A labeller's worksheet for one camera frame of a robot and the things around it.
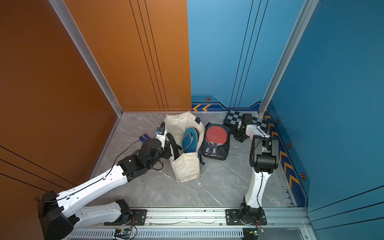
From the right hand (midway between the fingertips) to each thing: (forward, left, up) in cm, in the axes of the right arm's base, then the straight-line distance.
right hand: (232, 134), depth 103 cm
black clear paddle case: (-9, +39, -3) cm, 40 cm away
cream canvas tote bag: (-29, +30, +11) cm, 43 cm away
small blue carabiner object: (-3, +61, 0) cm, 61 cm away
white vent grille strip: (-56, +40, -4) cm, 69 cm away
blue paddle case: (-14, +28, +11) cm, 33 cm away
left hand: (-19, +37, +19) cm, 46 cm away
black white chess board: (+15, -4, 0) cm, 16 cm away
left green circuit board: (-56, +59, -6) cm, 82 cm away
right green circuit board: (-55, -5, -3) cm, 55 cm away
